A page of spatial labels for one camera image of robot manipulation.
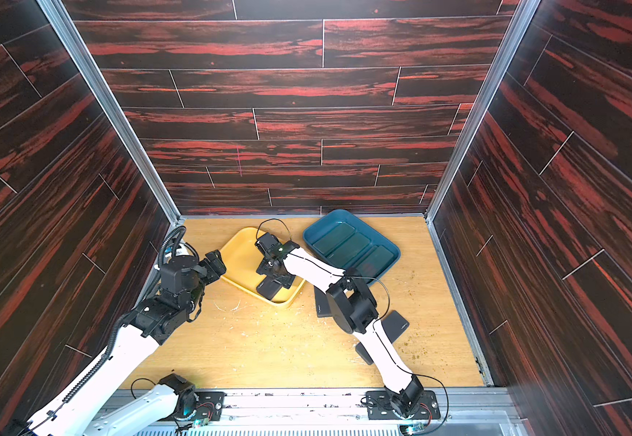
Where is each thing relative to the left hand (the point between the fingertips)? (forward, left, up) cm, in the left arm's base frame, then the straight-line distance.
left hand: (213, 257), depth 75 cm
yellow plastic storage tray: (+18, +1, -24) cm, 30 cm away
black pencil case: (+4, -12, -24) cm, 27 cm away
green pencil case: (+14, -51, -20) cm, 56 cm away
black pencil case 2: (-3, -32, -23) cm, 39 cm away
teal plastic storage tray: (+33, -30, -23) cm, 50 cm away
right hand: (+10, -13, -22) cm, 28 cm away
